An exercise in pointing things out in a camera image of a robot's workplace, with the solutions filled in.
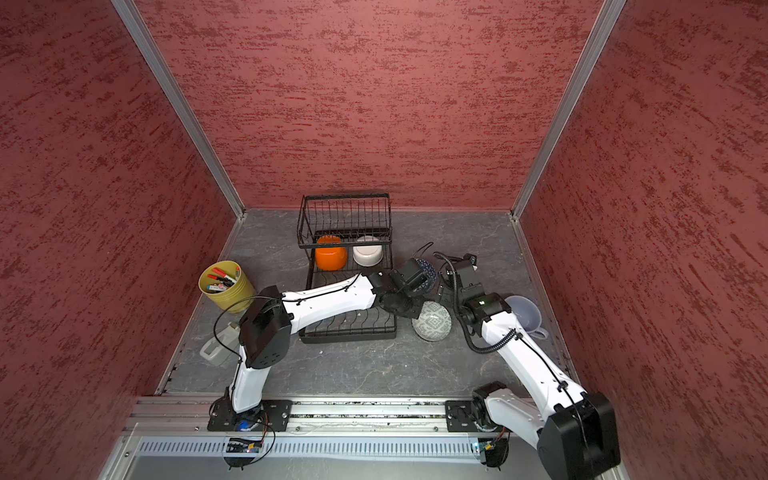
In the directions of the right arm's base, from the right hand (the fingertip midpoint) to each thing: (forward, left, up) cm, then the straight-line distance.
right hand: (450, 296), depth 83 cm
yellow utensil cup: (+1, +61, -1) cm, 61 cm away
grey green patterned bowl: (-4, +4, -9) cm, 11 cm away
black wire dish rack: (+30, +32, -6) cm, 44 cm away
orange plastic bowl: (+19, +37, -5) cm, 42 cm away
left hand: (-4, +10, -4) cm, 12 cm away
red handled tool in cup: (+9, +67, -2) cm, 68 cm away
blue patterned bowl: (-4, +8, +18) cm, 20 cm away
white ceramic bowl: (+20, +24, -6) cm, 32 cm away
